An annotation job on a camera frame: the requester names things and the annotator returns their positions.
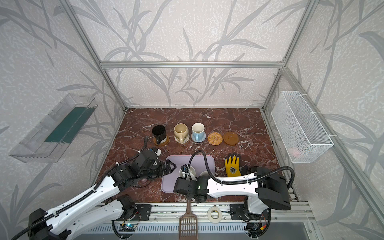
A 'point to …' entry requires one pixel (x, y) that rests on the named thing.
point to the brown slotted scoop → (188, 224)
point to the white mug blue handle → (198, 130)
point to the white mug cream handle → (192, 173)
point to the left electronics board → (127, 227)
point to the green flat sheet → (70, 126)
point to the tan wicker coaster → (215, 138)
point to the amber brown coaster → (161, 144)
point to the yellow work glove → (232, 165)
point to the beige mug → (181, 130)
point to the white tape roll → (216, 220)
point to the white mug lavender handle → (204, 173)
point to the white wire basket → (304, 136)
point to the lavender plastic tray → (198, 162)
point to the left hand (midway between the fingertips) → (173, 165)
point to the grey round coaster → (203, 139)
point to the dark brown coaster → (231, 138)
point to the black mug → (159, 132)
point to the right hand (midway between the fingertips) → (189, 181)
